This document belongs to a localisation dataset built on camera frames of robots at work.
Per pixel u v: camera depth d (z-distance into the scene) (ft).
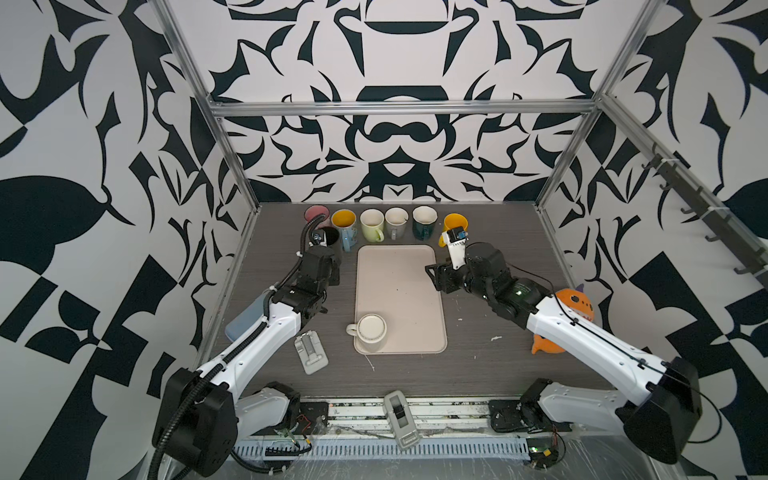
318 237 2.34
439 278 2.26
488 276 1.86
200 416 1.30
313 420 2.40
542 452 2.34
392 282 3.18
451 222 3.40
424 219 3.43
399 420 2.34
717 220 1.92
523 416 2.22
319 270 2.03
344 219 3.42
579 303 2.77
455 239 2.17
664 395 1.31
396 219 3.51
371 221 3.43
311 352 2.72
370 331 2.67
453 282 2.25
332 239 2.77
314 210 3.42
